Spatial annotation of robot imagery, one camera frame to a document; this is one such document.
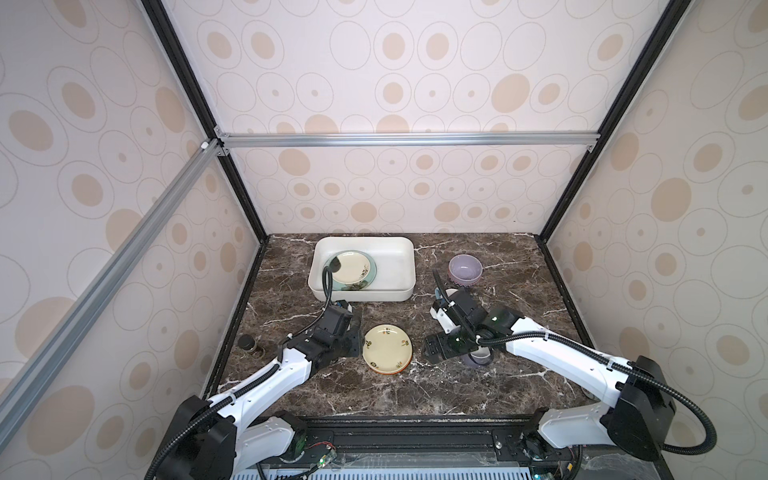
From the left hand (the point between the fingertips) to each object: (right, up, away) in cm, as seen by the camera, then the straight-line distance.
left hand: (368, 337), depth 84 cm
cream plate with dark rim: (-9, +20, +25) cm, 33 cm away
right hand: (+18, -2, -4) cm, 19 cm away
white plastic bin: (+8, +22, +26) cm, 35 cm away
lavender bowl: (+32, +19, +19) cm, 42 cm away
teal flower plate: (-1, +16, +21) cm, 27 cm away
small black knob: (-33, -1, -3) cm, 33 cm away
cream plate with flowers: (+5, -5, +6) cm, 9 cm away
